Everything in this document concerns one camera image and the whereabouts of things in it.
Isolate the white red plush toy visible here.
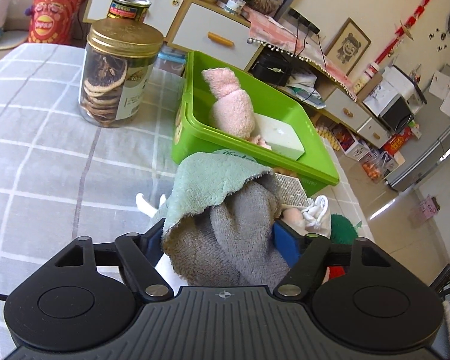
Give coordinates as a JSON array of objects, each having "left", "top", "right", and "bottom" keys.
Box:
[{"left": 322, "top": 267, "right": 346, "bottom": 284}]

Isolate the grey green towel cloth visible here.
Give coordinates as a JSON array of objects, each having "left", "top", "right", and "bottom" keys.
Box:
[{"left": 151, "top": 153, "right": 289, "bottom": 288}]

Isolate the white cloth glove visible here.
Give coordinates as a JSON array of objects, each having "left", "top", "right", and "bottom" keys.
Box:
[{"left": 301, "top": 195, "right": 332, "bottom": 238}]

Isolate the blue floral doll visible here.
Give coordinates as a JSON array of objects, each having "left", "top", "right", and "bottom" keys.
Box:
[{"left": 282, "top": 207, "right": 306, "bottom": 232}]

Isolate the white milk carton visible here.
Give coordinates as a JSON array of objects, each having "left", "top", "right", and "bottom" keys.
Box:
[{"left": 274, "top": 173, "right": 310, "bottom": 210}]

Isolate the green plastic bin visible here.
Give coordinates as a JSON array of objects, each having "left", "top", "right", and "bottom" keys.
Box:
[{"left": 171, "top": 51, "right": 340, "bottom": 195}]

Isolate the low wooden side cabinet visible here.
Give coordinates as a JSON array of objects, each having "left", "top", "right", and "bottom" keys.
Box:
[{"left": 247, "top": 45, "right": 390, "bottom": 149}]

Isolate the black microwave oven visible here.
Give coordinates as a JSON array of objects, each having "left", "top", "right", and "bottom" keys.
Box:
[{"left": 362, "top": 80, "right": 413, "bottom": 133}]

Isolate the grey refrigerator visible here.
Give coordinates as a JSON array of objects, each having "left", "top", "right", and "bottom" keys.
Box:
[{"left": 385, "top": 88, "right": 450, "bottom": 192}]

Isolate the gold lid glass jar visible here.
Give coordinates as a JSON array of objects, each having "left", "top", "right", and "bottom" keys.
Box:
[{"left": 79, "top": 18, "right": 164, "bottom": 128}]

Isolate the framed cartoon picture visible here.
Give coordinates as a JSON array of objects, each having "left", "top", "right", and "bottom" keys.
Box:
[{"left": 325, "top": 18, "right": 371, "bottom": 75}]

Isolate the pink fringed cloth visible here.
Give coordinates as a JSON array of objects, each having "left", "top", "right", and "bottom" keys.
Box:
[{"left": 244, "top": 7, "right": 357, "bottom": 101}]

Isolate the small tin can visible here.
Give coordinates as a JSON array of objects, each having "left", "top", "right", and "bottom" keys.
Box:
[{"left": 107, "top": 0, "right": 152, "bottom": 23}]

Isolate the wooden drawer cabinet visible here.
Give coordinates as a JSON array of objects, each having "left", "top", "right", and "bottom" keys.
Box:
[{"left": 83, "top": 0, "right": 263, "bottom": 71}]

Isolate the red snack bucket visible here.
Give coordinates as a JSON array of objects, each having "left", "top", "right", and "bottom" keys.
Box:
[{"left": 27, "top": 0, "right": 84, "bottom": 45}]

